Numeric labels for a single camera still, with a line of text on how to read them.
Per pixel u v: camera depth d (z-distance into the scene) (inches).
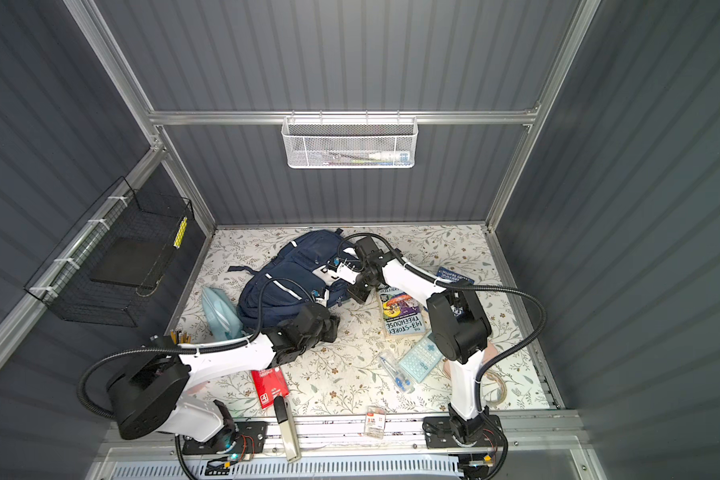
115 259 28.0
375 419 29.2
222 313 35.6
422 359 33.2
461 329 20.6
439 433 28.8
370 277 27.5
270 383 32.2
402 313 36.8
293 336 25.9
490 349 21.5
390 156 35.0
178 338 29.7
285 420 28.4
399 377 32.4
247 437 28.5
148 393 16.8
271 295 35.3
